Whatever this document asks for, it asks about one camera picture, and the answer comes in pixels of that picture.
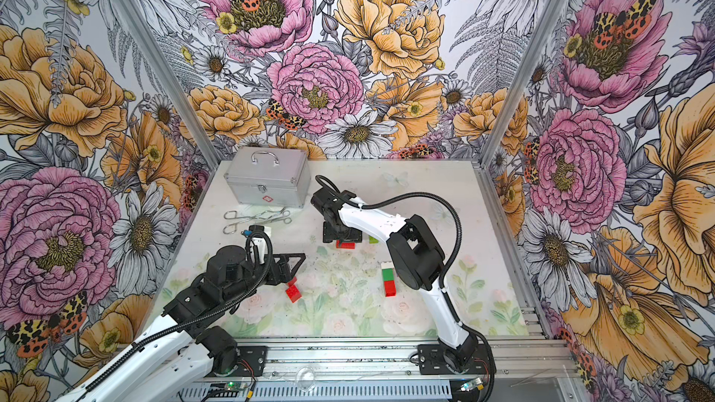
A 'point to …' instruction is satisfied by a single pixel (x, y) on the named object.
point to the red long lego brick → (345, 245)
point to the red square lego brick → (293, 293)
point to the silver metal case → (269, 177)
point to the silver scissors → (280, 215)
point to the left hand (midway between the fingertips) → (293, 265)
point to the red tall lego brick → (390, 288)
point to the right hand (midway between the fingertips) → (343, 244)
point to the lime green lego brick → (372, 240)
